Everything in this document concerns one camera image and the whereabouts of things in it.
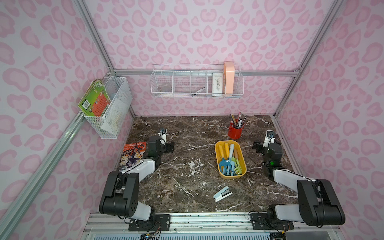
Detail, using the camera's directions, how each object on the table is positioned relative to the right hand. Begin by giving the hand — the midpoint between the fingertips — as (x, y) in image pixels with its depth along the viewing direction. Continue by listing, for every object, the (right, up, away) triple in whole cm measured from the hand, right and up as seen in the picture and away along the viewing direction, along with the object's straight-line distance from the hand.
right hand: (264, 136), depth 88 cm
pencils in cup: (-11, +8, +13) cm, 19 cm away
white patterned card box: (-27, +31, +3) cm, 42 cm away
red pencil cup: (-14, +2, +16) cm, 21 cm away
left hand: (-59, -1, +4) cm, 59 cm away
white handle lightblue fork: (-19, -17, 0) cm, 25 cm away
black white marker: (-36, +30, +10) cm, 48 cm away
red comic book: (-81, -12, +10) cm, 83 cm away
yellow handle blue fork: (-20, -7, +9) cm, 23 cm away
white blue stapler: (-26, -30, -8) cm, 41 cm away
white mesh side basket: (-87, +7, -6) cm, 87 cm away
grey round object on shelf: (-60, +30, +9) cm, 67 cm away
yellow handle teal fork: (-23, -16, +2) cm, 29 cm away
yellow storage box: (-13, -13, +3) cm, 18 cm away
